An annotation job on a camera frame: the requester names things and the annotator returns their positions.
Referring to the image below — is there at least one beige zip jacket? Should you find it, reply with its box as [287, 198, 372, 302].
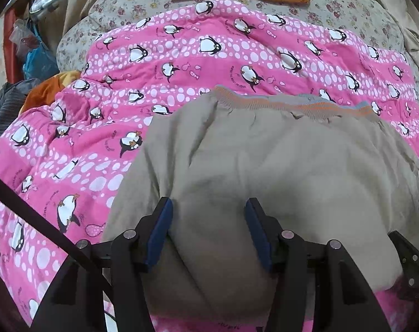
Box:
[103, 86, 419, 323]

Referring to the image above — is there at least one pink penguin print quilt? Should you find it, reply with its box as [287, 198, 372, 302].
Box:
[0, 0, 419, 332]

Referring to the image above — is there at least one dark grey striped cloth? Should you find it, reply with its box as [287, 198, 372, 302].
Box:
[0, 78, 41, 136]

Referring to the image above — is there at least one orange cloth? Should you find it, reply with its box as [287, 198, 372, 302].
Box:
[19, 70, 81, 115]

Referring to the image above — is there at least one blue plastic bag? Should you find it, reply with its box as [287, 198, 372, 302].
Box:
[22, 19, 60, 81]

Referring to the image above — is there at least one black cable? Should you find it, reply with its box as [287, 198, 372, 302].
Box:
[0, 170, 114, 295]

